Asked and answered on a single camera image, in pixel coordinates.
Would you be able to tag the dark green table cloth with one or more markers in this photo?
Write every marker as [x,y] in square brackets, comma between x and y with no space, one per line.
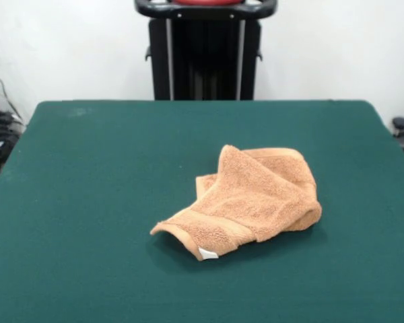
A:
[87,218]

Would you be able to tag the red robot arm base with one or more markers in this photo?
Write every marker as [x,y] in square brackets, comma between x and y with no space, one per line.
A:
[205,1]

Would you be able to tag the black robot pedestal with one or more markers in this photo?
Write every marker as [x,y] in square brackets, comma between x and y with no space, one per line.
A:
[205,60]

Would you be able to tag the tan terry towel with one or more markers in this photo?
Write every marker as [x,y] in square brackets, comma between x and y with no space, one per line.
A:
[256,202]

